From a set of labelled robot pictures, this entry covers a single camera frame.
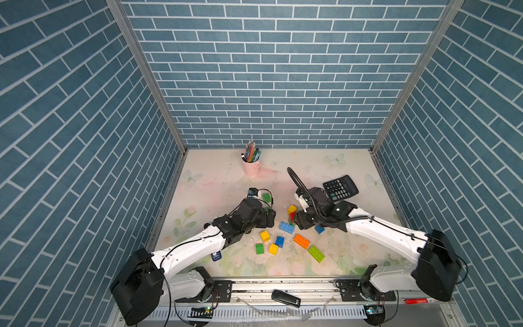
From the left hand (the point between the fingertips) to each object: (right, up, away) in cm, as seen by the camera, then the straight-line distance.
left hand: (272, 215), depth 82 cm
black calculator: (+35, +9, +20) cm, 41 cm away
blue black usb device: (-23, -16, -1) cm, 28 cm away
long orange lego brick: (+12, -12, +3) cm, 17 cm away
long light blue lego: (+6, -7, +7) cm, 12 cm away
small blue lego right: (+21, -8, +7) cm, 23 cm away
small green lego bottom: (-5, -14, +1) cm, 15 cm away
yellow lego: (+9, 0, +10) cm, 14 cm away
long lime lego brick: (+17, -15, +1) cm, 23 cm away
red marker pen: (+48, -27, -12) cm, 56 cm away
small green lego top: (-3, +5, +14) cm, 15 cm away
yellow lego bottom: (0, -14, +1) cm, 14 cm away
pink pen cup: (-10, +19, +21) cm, 30 cm away
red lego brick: (+9, -2, +5) cm, 10 cm away
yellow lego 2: (-3, -9, +3) cm, 10 cm away
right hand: (+11, -1, +1) cm, 11 cm away
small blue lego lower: (+3, -11, +1) cm, 11 cm away
